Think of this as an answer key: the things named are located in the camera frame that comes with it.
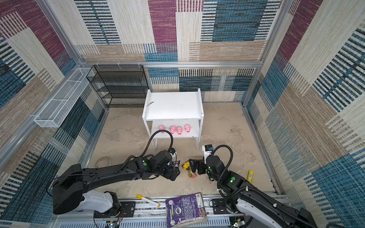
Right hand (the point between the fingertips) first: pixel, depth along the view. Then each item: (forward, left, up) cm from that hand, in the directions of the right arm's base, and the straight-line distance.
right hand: (196, 161), depth 80 cm
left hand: (-3, +12, -2) cm, 13 cm away
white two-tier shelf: (+17, +8, +22) cm, 29 cm away
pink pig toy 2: (+16, +13, +9) cm, 22 cm away
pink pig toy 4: (+17, +4, +8) cm, 19 cm away
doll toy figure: (-5, +3, -7) cm, 9 cm away
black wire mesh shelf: (+58, +54, +9) cm, 80 cm away
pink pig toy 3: (+15, +9, +8) cm, 20 cm away
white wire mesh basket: (+16, +70, +25) cm, 76 cm away
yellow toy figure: (0, +6, -6) cm, 8 cm away
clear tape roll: (+6, +54, -7) cm, 54 cm away
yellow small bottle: (-6, -31, -9) cm, 33 cm away
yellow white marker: (-15, +30, -8) cm, 35 cm away
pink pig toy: (+18, +20, +8) cm, 28 cm away
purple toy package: (-22, +7, -7) cm, 24 cm away
